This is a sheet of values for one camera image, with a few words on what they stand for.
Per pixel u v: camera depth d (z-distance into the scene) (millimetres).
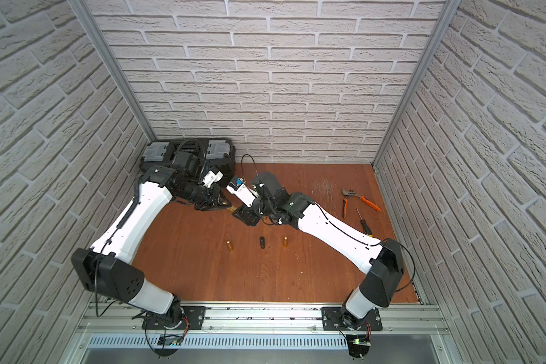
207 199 654
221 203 738
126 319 1181
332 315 741
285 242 878
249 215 631
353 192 1068
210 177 718
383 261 431
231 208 742
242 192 617
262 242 865
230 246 870
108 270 401
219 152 1003
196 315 743
